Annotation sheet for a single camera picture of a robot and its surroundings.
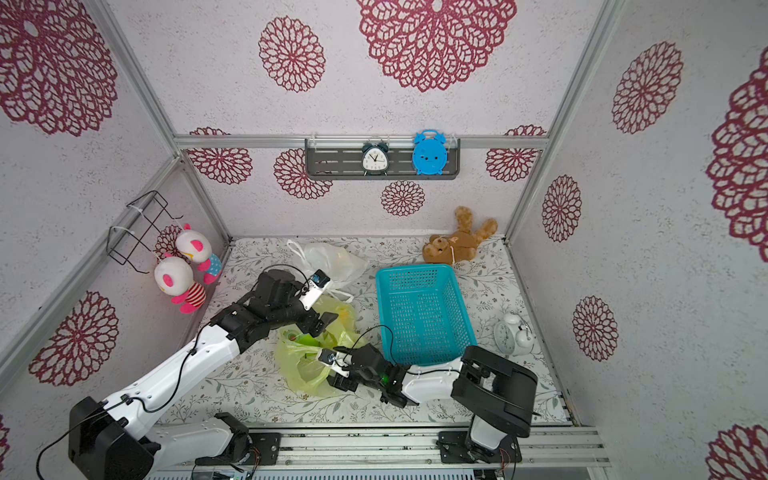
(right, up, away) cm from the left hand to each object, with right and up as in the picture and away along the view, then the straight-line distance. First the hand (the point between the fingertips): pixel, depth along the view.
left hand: (323, 305), depth 79 cm
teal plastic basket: (+29, -6, +21) cm, 37 cm away
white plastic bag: (+1, +11, +25) cm, 27 cm away
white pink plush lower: (-43, +7, +5) cm, 44 cm away
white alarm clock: (+52, -9, +3) cm, 53 cm away
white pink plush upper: (-42, +16, +13) cm, 47 cm away
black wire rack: (-48, +22, +1) cm, 53 cm away
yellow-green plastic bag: (-5, -10, -7) cm, 13 cm away
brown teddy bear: (+44, +18, +29) cm, 55 cm away
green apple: (-6, -11, +8) cm, 15 cm away
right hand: (+1, -15, +3) cm, 15 cm away
